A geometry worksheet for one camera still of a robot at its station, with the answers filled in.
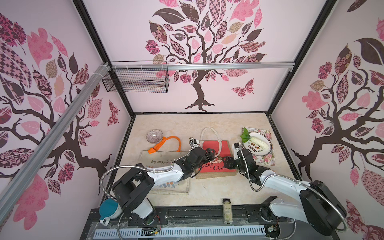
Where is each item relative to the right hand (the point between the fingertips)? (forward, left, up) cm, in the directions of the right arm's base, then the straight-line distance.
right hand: (226, 157), depth 88 cm
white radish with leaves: (+18, -17, -5) cm, 25 cm away
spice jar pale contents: (-29, +3, -2) cm, 29 cm away
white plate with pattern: (+8, -22, -6) cm, 24 cm away
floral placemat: (+1, -28, -7) cm, 29 cm away
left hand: (0, +9, +3) cm, 10 cm away
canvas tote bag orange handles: (+2, +46, -4) cm, 46 cm away
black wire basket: (+44, +55, +28) cm, 76 cm away
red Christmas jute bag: (-5, +7, -3) cm, 9 cm away
